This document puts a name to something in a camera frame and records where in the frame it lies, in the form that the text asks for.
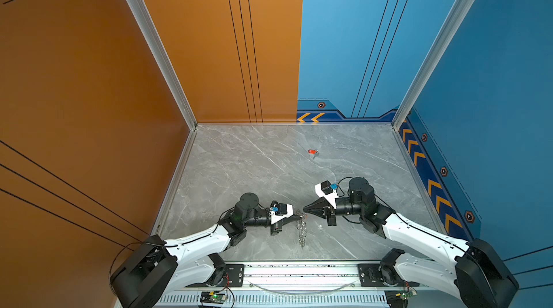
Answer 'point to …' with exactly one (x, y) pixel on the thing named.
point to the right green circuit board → (407, 293)
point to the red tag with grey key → (315, 152)
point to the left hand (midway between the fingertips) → (298, 214)
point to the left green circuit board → (212, 297)
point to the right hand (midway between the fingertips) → (305, 210)
